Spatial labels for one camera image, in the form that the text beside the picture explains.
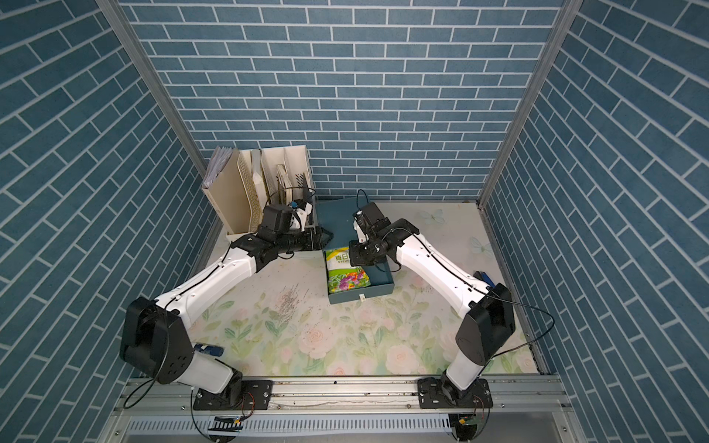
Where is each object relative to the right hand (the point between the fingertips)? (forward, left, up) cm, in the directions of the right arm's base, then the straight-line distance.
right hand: (354, 259), depth 80 cm
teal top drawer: (-3, -8, -4) cm, 9 cm away
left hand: (+6, +8, +2) cm, 10 cm away
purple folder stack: (+28, +49, +12) cm, 57 cm away
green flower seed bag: (-5, +3, -1) cm, 6 cm away
